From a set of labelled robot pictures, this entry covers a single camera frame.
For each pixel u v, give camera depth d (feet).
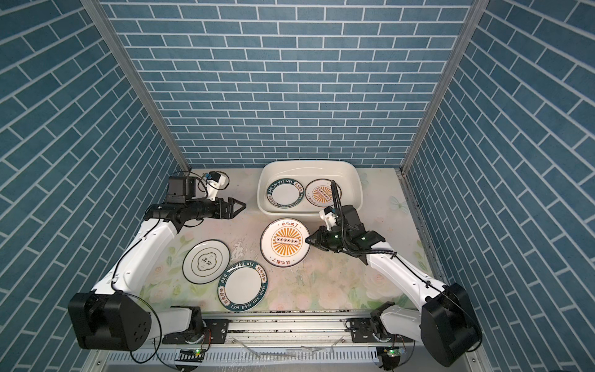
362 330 2.42
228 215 2.27
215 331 2.44
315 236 2.52
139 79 2.86
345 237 2.04
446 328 1.34
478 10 2.32
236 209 2.37
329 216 2.49
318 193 3.67
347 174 3.77
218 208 2.23
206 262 2.92
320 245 2.25
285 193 3.55
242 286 2.80
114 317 1.28
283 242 2.59
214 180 2.31
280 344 2.38
